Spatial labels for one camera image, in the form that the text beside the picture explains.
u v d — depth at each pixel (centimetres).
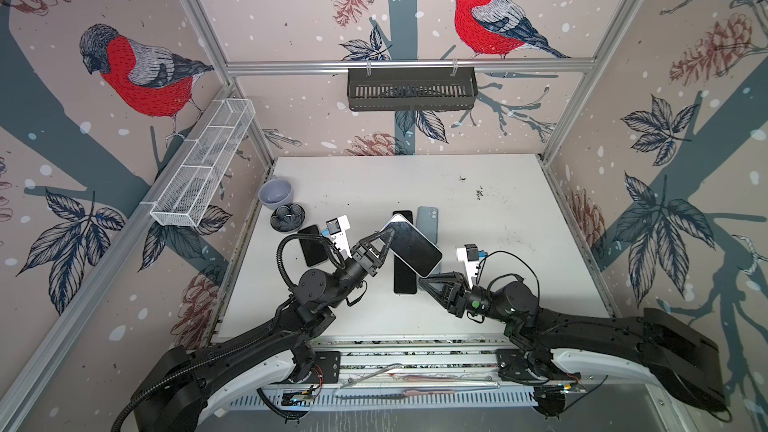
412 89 104
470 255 62
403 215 104
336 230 61
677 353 46
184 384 41
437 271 65
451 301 61
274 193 106
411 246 64
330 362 74
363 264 58
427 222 103
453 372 73
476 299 61
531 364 66
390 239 63
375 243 64
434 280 64
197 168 77
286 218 101
